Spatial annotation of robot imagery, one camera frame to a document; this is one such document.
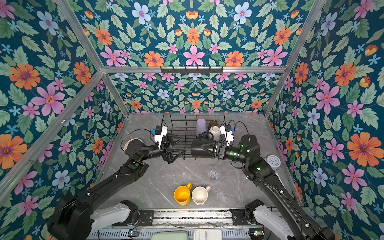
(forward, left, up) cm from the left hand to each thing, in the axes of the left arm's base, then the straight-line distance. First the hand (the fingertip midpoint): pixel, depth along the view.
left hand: (183, 144), depth 62 cm
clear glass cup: (-1, -14, -31) cm, 35 cm away
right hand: (-2, -9, -1) cm, 9 cm away
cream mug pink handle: (-12, -5, -33) cm, 35 cm away
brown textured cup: (+32, -17, -24) cm, 43 cm away
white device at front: (-30, -9, -31) cm, 44 cm away
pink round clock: (+20, +42, -30) cm, 55 cm away
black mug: (-4, -6, 0) cm, 7 cm away
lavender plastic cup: (+26, -9, -21) cm, 35 cm away
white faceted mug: (+22, -18, -22) cm, 36 cm away
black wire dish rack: (+34, +5, -33) cm, 48 cm away
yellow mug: (-12, +4, -33) cm, 35 cm away
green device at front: (-29, +8, -30) cm, 42 cm away
